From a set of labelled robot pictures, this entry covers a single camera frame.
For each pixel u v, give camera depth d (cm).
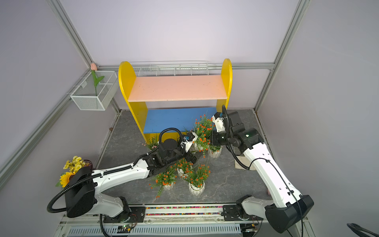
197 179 71
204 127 64
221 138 59
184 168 76
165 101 127
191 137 61
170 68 94
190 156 65
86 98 79
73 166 67
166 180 71
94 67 89
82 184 42
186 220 73
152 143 102
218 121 64
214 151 87
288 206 37
